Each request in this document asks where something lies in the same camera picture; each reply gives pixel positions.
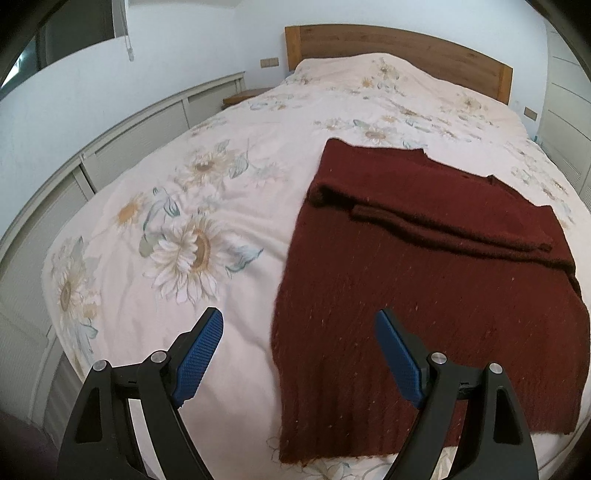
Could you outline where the dark red knitted sweater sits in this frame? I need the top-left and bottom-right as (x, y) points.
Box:
(271, 139), (590, 463)

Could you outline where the white low radiator cabinet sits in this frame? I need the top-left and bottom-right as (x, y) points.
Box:
(1, 71), (245, 445)

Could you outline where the floral pink duvet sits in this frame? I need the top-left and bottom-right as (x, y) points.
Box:
(48, 53), (590, 479)

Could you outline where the white louvered wardrobe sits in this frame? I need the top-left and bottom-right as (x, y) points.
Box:
(537, 24), (591, 204)

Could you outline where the left wooden nightstand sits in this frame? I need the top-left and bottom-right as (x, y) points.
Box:
(222, 88), (270, 109)

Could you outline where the wooden headboard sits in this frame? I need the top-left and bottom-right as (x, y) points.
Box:
(284, 24), (513, 104)

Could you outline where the right wall switch plate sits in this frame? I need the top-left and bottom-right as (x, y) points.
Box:
(524, 107), (538, 121)

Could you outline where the wall switch plate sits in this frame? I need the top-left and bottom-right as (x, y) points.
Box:
(524, 107), (538, 121)
(259, 57), (280, 69)

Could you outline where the left wall switch plate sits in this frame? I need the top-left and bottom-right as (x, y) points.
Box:
(259, 57), (280, 69)

